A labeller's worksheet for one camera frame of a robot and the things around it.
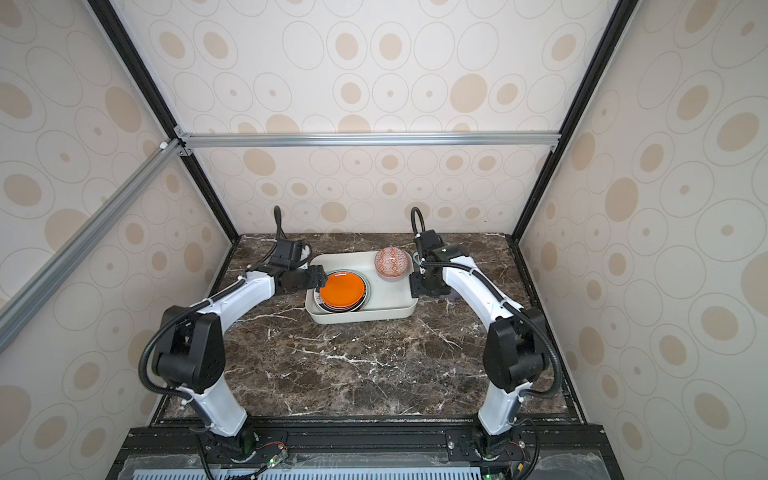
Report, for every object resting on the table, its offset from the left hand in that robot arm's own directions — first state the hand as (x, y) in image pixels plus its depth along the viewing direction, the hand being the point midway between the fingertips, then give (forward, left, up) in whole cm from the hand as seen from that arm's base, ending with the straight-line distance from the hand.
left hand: (326, 271), depth 92 cm
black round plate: (-7, -5, -11) cm, 14 cm away
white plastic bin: (-1, -20, -14) cm, 24 cm away
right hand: (-6, -30, 0) cm, 31 cm away
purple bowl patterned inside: (+10, -20, -9) cm, 24 cm away
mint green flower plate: (-3, -12, -11) cm, 17 cm away
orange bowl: (0, -4, -9) cm, 10 cm away
